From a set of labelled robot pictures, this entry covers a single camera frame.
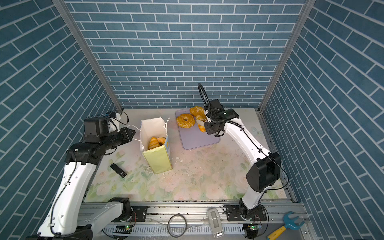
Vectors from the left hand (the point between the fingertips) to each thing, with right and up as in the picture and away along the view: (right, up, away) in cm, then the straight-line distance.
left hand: (135, 130), depth 70 cm
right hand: (+36, +2, +13) cm, 38 cm away
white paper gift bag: (+10, -14, +2) cm, 17 cm away
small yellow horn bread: (+31, +7, +24) cm, 40 cm away
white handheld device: (+38, -44, 0) cm, 58 cm away
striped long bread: (+32, 0, +21) cm, 39 cm away
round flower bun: (+20, +5, +38) cm, 44 cm away
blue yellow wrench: (+74, -44, -1) cm, 86 cm away
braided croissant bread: (+3, -8, +18) cm, 20 cm away
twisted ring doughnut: (+7, -7, +22) cm, 24 cm away
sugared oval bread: (+29, +13, +44) cm, 54 cm away
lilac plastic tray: (+25, -7, +35) cm, 44 cm away
